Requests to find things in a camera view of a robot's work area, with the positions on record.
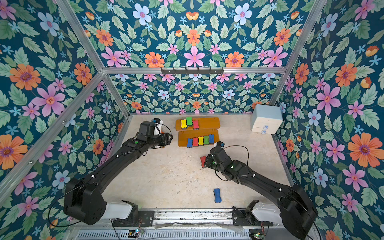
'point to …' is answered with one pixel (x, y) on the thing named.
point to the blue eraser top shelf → (217, 197)
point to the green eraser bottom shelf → (206, 140)
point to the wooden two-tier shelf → (203, 123)
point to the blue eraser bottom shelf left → (189, 143)
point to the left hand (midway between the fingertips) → (170, 135)
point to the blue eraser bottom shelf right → (211, 138)
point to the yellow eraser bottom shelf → (201, 141)
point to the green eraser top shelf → (189, 121)
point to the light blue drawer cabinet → (266, 119)
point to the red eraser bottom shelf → (195, 142)
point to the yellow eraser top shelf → (183, 122)
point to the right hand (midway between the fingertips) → (204, 158)
